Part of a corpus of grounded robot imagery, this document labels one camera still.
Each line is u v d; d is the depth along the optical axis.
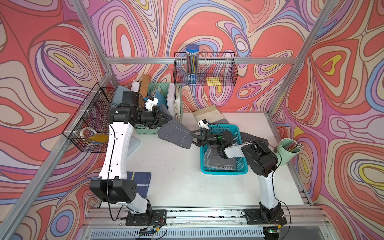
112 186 0.40
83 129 0.68
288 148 0.84
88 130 0.72
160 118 0.67
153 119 0.60
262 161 0.56
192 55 0.72
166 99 0.92
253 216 0.72
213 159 0.89
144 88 0.89
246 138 1.02
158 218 0.72
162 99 0.96
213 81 0.91
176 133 0.72
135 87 0.89
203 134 0.75
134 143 1.02
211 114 1.17
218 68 0.96
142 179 0.86
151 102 0.65
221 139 0.74
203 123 0.82
